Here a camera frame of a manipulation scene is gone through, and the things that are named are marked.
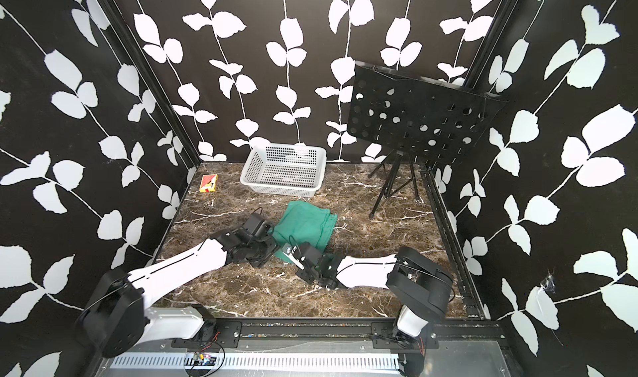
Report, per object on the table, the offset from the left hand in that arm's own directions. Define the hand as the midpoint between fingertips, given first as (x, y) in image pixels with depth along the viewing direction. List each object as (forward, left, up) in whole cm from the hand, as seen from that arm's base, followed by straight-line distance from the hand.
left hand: (281, 246), depth 84 cm
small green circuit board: (-31, +21, -8) cm, 38 cm away
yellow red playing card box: (+36, +36, -7) cm, 51 cm away
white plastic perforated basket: (+44, 0, -8) cm, 45 cm away
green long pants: (+13, -6, -7) cm, 16 cm away
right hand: (-3, -6, -5) cm, 8 cm away
